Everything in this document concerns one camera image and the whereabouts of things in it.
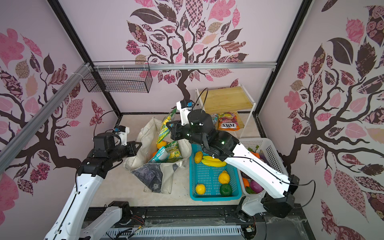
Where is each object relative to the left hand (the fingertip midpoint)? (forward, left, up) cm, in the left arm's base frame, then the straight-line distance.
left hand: (141, 146), depth 73 cm
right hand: (-1, -16, +20) cm, 26 cm away
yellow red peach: (+12, -5, -16) cm, 20 cm away
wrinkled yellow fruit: (+3, -29, -18) cm, 35 cm away
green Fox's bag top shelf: (-3, -10, -5) cm, 12 cm away
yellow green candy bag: (+7, -14, -15) cm, 22 cm away
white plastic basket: (-26, -49, +1) cm, 56 cm away
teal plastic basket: (-7, -36, -23) cm, 43 cm away
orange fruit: (+4, -2, -15) cm, 16 cm away
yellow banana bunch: (+2, -37, -20) cm, 42 cm away
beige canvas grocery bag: (-12, -7, -12) cm, 18 cm away
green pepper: (-16, -43, -18) cm, 50 cm away
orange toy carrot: (-13, -55, -17) cm, 59 cm away
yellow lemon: (-16, -30, -18) cm, 38 cm away
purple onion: (-15, -60, -17) cm, 64 cm away
